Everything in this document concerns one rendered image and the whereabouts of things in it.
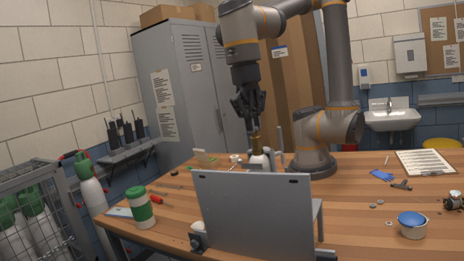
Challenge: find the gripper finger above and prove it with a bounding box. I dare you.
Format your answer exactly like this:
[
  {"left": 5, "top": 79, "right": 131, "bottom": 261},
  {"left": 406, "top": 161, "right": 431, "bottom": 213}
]
[
  {"left": 252, "top": 86, "right": 268, "bottom": 132},
  {"left": 229, "top": 86, "right": 254, "bottom": 132}
]

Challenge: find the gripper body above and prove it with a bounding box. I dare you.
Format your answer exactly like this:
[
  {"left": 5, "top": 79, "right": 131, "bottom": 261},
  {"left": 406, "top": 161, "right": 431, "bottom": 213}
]
[{"left": 229, "top": 63, "right": 262, "bottom": 89}]

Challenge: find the white cylinder with brass valve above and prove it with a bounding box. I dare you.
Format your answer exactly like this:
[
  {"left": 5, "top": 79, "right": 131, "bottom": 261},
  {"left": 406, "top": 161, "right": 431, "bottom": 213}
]
[{"left": 247, "top": 131, "right": 273, "bottom": 173}]

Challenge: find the grey cylinder carrier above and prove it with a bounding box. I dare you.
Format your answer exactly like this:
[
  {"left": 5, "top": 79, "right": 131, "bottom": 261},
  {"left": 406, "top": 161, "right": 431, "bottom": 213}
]
[{"left": 240, "top": 125, "right": 288, "bottom": 173}]

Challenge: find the silver ball bolt knob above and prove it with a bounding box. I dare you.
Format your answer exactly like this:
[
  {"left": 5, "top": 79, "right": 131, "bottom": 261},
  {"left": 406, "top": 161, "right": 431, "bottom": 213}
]
[{"left": 227, "top": 157, "right": 244, "bottom": 173}]

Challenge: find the white cylinder with green cap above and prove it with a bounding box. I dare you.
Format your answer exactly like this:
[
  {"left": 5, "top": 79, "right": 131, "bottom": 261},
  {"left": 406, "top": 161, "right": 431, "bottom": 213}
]
[
  {"left": 73, "top": 149, "right": 112, "bottom": 223},
  {"left": 17, "top": 184, "right": 75, "bottom": 261},
  {"left": 0, "top": 194, "right": 37, "bottom": 261}
]

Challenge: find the red cylinder trolley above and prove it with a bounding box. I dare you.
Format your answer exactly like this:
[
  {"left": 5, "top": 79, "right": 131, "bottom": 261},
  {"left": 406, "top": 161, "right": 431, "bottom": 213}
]
[{"left": 57, "top": 148, "right": 110, "bottom": 211}]

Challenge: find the tall brown cupboard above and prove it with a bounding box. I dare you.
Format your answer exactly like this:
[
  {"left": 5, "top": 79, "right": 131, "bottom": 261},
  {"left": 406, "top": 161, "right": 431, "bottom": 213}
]
[{"left": 257, "top": 13, "right": 329, "bottom": 154}]

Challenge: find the grey metal locker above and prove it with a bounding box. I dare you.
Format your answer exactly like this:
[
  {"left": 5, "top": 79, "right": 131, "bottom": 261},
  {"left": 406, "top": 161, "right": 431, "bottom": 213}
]
[{"left": 130, "top": 17, "right": 252, "bottom": 175}]

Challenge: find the small cardboard box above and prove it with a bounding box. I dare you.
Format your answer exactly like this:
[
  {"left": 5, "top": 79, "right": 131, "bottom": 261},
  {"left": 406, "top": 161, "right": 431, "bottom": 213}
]
[{"left": 188, "top": 2, "right": 217, "bottom": 24}]

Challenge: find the large cardboard box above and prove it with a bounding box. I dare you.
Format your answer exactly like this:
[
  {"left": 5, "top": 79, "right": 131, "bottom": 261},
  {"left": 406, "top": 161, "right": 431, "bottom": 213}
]
[{"left": 139, "top": 4, "right": 197, "bottom": 30}]

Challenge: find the black handheld radio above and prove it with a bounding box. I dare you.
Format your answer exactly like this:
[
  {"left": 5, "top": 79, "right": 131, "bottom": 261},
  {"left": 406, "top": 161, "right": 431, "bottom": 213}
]
[
  {"left": 120, "top": 113, "right": 141, "bottom": 150},
  {"left": 130, "top": 109, "right": 150, "bottom": 144},
  {"left": 103, "top": 116, "right": 123, "bottom": 157}
]

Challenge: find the white soap dispenser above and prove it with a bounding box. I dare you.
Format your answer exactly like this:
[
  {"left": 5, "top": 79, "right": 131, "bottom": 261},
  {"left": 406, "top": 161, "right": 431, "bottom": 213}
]
[{"left": 357, "top": 65, "right": 372, "bottom": 91}]

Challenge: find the long silver wrench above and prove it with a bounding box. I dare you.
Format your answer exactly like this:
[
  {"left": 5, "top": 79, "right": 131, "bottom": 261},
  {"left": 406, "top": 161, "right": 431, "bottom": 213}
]
[{"left": 155, "top": 182, "right": 184, "bottom": 191}]

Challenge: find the white sink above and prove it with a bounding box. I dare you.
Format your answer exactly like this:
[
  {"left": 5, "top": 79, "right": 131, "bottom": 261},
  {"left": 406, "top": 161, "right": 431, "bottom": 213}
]
[{"left": 363, "top": 96, "right": 423, "bottom": 145}]

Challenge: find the blue glove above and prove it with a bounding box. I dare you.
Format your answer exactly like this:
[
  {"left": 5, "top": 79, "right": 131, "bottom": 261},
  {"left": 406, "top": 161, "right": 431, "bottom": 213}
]
[{"left": 369, "top": 168, "right": 396, "bottom": 183}]

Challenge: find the green and white canister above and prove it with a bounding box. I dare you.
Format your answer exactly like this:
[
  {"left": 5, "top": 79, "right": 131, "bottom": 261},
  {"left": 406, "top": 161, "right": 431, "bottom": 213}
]
[{"left": 125, "top": 185, "right": 157, "bottom": 231}]

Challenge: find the white paper towel dispenser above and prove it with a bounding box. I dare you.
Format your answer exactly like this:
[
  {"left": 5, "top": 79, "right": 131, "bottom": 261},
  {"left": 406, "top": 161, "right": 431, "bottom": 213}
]
[{"left": 392, "top": 33, "right": 428, "bottom": 79}]

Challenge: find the clipboard with paper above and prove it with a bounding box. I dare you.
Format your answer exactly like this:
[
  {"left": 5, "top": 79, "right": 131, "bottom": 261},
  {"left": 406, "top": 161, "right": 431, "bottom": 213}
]
[{"left": 394, "top": 147, "right": 459, "bottom": 178}]

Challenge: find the cork notice board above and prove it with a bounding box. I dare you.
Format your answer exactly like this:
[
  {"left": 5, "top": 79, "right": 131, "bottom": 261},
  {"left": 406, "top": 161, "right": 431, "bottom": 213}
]
[{"left": 418, "top": 2, "right": 464, "bottom": 78}]

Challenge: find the yellow stool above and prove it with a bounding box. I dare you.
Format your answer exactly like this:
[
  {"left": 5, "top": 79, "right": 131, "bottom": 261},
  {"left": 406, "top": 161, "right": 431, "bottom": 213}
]
[{"left": 422, "top": 136, "right": 463, "bottom": 149}]

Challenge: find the white tin with blue lid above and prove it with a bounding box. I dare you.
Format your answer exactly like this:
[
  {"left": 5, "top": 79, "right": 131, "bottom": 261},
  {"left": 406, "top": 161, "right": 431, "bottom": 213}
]
[{"left": 397, "top": 210, "right": 431, "bottom": 241}]

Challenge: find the red handled screwdriver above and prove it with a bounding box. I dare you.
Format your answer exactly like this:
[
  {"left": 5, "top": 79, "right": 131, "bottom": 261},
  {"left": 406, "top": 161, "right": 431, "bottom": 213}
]
[{"left": 149, "top": 194, "right": 175, "bottom": 208}]

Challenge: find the grey wall shelf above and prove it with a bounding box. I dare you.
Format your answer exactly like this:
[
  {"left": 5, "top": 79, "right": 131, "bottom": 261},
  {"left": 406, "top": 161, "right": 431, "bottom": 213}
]
[{"left": 95, "top": 136, "right": 162, "bottom": 186}]

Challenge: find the white wall pipe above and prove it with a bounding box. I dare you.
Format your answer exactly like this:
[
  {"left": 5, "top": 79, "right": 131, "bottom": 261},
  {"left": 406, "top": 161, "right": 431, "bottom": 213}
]
[{"left": 88, "top": 0, "right": 114, "bottom": 110}]

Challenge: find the dark T-handle key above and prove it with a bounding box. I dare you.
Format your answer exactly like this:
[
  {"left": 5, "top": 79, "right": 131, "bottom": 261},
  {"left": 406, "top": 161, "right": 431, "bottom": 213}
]
[{"left": 389, "top": 178, "right": 414, "bottom": 192}]

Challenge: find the grey wall rail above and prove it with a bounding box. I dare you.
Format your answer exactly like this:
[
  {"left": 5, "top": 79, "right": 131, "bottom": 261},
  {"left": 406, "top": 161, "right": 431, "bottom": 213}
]
[{"left": 416, "top": 91, "right": 464, "bottom": 109}]

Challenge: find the grey wire cage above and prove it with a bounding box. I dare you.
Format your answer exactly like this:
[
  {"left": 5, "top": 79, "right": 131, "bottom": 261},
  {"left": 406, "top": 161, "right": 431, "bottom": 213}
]
[{"left": 0, "top": 157, "right": 98, "bottom": 261}]

